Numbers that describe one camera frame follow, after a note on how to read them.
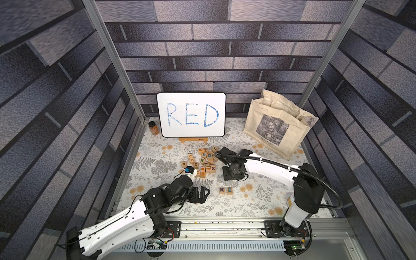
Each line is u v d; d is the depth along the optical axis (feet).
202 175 2.94
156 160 3.20
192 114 3.18
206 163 3.04
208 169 3.00
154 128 3.43
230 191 2.74
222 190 2.73
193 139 3.37
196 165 3.03
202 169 2.97
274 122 3.01
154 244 2.32
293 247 2.29
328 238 2.39
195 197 2.08
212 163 3.06
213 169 2.97
